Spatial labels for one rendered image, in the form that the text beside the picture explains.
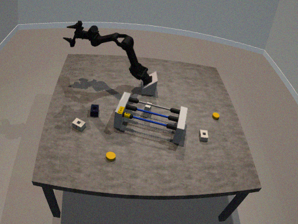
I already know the yellow short cylinder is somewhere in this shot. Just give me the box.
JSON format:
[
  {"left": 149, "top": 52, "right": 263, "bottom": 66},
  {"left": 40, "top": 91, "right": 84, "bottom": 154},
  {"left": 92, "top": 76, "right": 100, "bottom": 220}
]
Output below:
[
  {"left": 106, "top": 152, "right": 116, "bottom": 161},
  {"left": 212, "top": 113, "right": 219, "bottom": 120}
]

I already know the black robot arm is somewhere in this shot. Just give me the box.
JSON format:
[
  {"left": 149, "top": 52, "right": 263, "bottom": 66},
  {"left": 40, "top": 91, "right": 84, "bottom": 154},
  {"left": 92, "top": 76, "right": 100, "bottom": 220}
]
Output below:
[{"left": 84, "top": 25, "right": 152, "bottom": 85}]

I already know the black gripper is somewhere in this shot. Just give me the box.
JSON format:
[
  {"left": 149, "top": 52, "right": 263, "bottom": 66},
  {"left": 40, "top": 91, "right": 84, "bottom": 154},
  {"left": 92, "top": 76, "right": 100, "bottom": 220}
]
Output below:
[{"left": 63, "top": 21, "right": 87, "bottom": 47}]

